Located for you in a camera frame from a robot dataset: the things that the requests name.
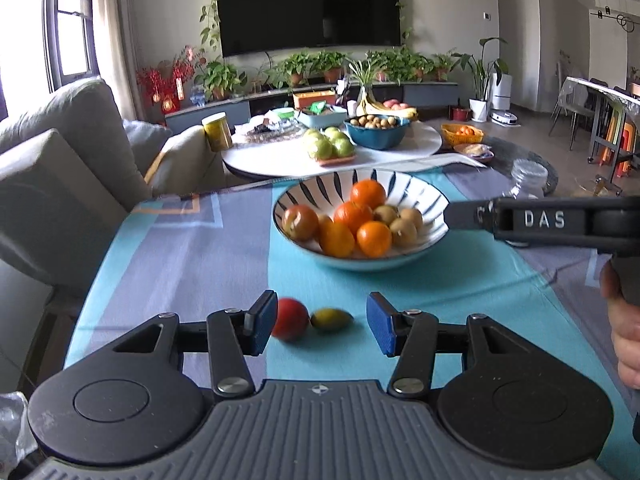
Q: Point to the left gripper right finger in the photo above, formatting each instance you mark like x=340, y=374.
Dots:
x=416, y=338

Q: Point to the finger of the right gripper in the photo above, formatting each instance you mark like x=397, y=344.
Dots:
x=470, y=215

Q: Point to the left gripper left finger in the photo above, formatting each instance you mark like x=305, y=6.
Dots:
x=228, y=337

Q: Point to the lone brown kiwi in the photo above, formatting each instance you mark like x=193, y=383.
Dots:
x=404, y=232

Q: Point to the red plum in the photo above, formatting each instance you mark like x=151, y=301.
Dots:
x=292, y=320

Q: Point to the brown kiwi top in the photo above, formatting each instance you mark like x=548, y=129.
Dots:
x=386, y=214

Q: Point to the green olive fruit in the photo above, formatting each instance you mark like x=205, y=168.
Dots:
x=330, y=320

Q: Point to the small orange front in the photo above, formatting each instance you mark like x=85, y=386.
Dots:
x=374, y=239

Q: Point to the large orange mandarin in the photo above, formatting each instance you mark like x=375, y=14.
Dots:
x=369, y=193

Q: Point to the red orange tomato fruit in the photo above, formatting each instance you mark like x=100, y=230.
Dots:
x=300, y=223

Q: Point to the right hand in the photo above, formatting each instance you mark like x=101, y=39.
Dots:
x=624, y=319

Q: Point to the pink snack dish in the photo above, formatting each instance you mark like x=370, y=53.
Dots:
x=476, y=151

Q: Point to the dark marble round table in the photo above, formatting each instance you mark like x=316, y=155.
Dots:
x=495, y=178

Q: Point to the clear jar orange label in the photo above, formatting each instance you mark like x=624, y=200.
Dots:
x=528, y=179

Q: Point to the orange basket of mandarins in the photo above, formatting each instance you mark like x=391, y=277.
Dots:
x=456, y=134

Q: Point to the blue patterned tablecloth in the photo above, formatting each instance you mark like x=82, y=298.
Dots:
x=221, y=250

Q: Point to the dining table with chairs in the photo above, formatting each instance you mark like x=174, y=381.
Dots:
x=613, y=114

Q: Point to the blue bowl of nuts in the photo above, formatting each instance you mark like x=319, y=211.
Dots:
x=377, y=132

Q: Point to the tall plant white pot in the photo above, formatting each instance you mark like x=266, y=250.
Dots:
x=482, y=72

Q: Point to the banana bunch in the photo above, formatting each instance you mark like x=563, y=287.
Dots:
x=368, y=106

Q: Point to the striped white ceramic bowl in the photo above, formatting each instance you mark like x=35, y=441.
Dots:
x=334, y=245

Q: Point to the green apples on tray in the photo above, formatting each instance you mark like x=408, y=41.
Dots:
x=329, y=146

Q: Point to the light blue snack tray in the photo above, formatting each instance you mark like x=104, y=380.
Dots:
x=331, y=116

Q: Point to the white cushion yellow trim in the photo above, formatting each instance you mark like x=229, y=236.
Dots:
x=186, y=164

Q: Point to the white round coffee table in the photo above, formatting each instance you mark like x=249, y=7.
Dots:
x=289, y=158

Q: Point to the yellow tin can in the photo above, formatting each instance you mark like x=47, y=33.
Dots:
x=217, y=131

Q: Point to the grey tv cabinet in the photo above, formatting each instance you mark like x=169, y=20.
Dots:
x=430, y=98

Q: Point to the grey sofa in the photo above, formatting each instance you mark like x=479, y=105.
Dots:
x=68, y=181

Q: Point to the red flower decoration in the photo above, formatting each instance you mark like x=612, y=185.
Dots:
x=163, y=85

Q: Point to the dark framed window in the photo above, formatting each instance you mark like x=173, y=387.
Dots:
x=44, y=45

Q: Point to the black wall television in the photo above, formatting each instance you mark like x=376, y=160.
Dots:
x=249, y=26

